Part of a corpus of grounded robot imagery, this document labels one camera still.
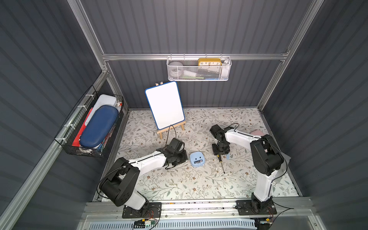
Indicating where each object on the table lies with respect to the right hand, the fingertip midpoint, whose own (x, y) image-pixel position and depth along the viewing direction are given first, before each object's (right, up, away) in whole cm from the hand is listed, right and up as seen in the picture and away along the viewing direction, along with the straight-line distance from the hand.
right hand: (220, 152), depth 94 cm
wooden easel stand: (-40, +14, +2) cm, 43 cm away
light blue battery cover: (+5, -3, -1) cm, 6 cm away
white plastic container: (-69, +33, -16) cm, 78 cm away
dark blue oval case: (-64, +19, -26) cm, 72 cm away
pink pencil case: (+29, +13, +10) cm, 33 cm away
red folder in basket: (-73, +11, -30) cm, 80 cm away
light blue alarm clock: (-16, -3, -6) cm, 17 cm away
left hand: (-21, -3, -7) cm, 23 cm away
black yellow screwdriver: (-1, -5, -3) cm, 6 cm away
